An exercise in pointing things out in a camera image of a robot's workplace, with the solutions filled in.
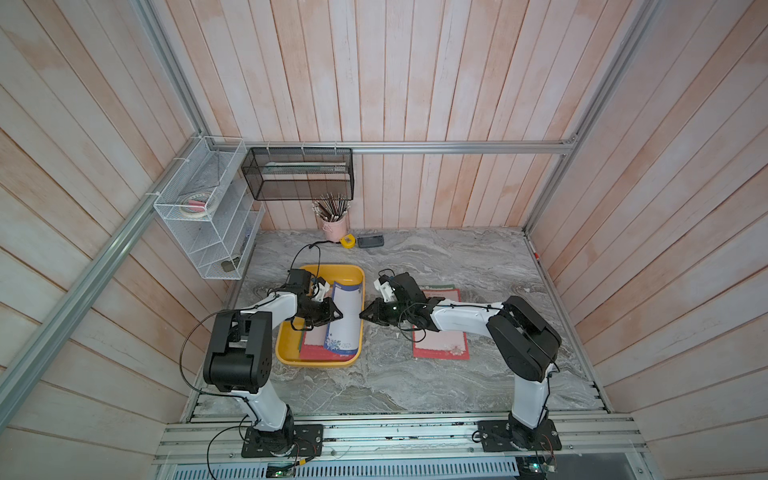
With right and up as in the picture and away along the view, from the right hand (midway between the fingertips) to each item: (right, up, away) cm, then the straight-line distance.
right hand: (360, 316), depth 88 cm
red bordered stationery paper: (-14, -9, 0) cm, 17 cm away
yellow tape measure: (-6, +24, +26) cm, 36 cm away
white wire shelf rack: (-37, +21, -11) cm, 44 cm away
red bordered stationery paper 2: (+25, -9, +2) cm, 26 cm away
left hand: (-7, -2, +5) cm, 9 cm away
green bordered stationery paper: (+27, +7, +16) cm, 32 cm away
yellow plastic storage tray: (-22, -8, 0) cm, 23 cm away
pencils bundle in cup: (-13, +38, +26) cm, 47 cm away
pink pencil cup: (-11, +28, +26) cm, 40 cm away
